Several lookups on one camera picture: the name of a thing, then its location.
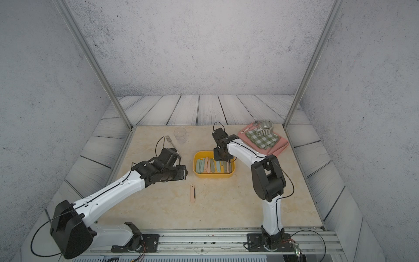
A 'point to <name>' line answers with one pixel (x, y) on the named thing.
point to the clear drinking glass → (180, 135)
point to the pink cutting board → (280, 146)
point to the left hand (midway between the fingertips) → (185, 173)
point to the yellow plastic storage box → (205, 166)
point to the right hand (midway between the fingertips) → (221, 156)
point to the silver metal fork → (169, 140)
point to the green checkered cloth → (264, 142)
